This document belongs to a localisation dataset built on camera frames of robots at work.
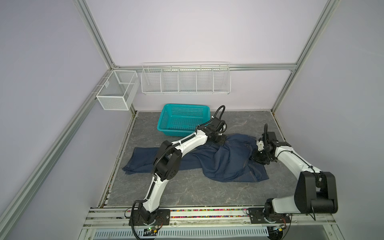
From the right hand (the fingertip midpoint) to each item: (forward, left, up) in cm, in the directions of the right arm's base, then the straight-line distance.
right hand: (254, 160), depth 88 cm
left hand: (+9, +17, +5) cm, 20 cm away
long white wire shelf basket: (+45, +41, +28) cm, 67 cm away
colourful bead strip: (-28, +19, -6) cm, 35 cm away
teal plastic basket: (+36, +47, -4) cm, 59 cm away
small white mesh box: (+42, +88, +20) cm, 100 cm away
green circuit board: (-35, +57, -7) cm, 67 cm away
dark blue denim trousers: (-1, +15, +3) cm, 15 cm away
